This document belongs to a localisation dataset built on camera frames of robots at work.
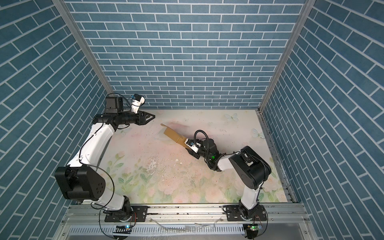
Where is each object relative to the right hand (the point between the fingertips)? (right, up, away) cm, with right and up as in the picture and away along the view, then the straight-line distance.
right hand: (191, 143), depth 91 cm
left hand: (-19, +17, -12) cm, 28 cm away
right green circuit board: (+32, -37, -20) cm, 53 cm away
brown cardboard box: (-6, +4, -9) cm, 12 cm away
